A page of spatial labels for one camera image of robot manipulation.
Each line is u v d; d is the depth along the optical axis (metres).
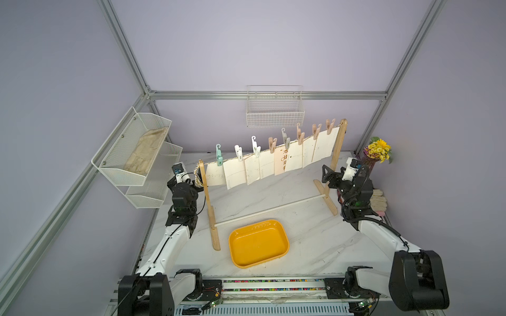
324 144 0.72
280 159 0.70
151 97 0.93
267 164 0.69
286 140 0.63
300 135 0.64
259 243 0.88
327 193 0.98
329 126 0.67
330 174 0.74
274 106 0.94
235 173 0.65
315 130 0.65
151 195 0.76
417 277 0.45
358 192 0.61
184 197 0.60
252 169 0.67
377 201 0.98
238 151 0.57
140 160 0.77
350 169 0.72
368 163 0.94
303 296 0.73
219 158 0.55
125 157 0.76
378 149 0.88
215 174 0.64
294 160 0.71
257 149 0.61
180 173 0.66
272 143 0.61
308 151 0.70
